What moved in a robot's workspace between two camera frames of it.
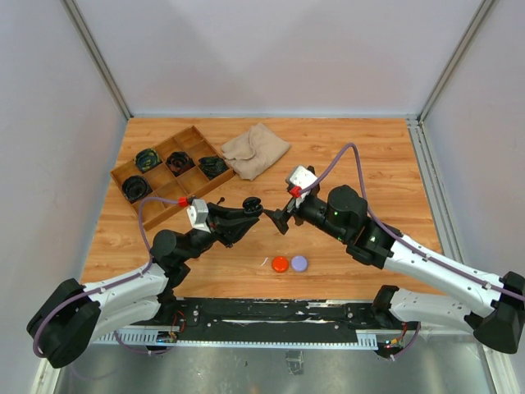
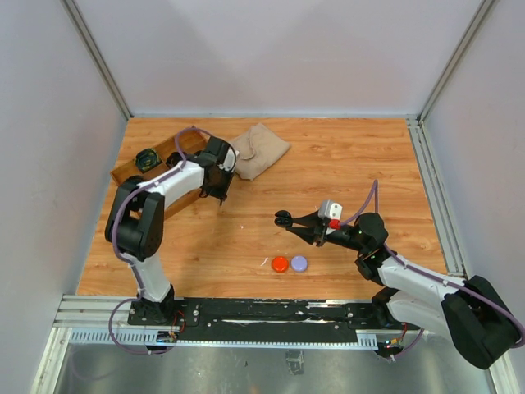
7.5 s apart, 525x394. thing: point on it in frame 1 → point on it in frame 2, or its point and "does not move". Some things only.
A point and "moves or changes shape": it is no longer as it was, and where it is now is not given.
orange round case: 280,263 does not move
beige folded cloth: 253,151 does not move
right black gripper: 281,217 → 316,231
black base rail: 279,320 does not move
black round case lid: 252,206 moves or changes shape
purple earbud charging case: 299,263 does not move
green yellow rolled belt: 147,159 does not move
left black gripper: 225,229 → 221,193
